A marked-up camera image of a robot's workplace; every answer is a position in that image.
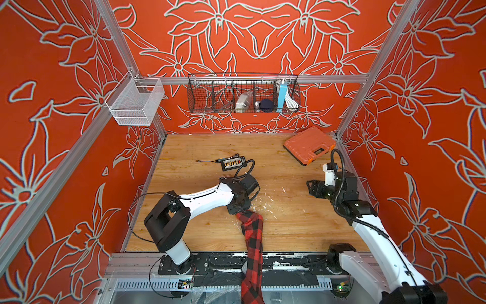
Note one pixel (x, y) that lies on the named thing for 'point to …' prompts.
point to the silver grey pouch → (242, 101)
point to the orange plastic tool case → (309, 145)
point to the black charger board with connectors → (230, 163)
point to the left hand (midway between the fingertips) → (245, 206)
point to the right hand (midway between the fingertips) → (310, 181)
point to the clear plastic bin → (135, 101)
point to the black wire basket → (218, 93)
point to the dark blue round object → (267, 106)
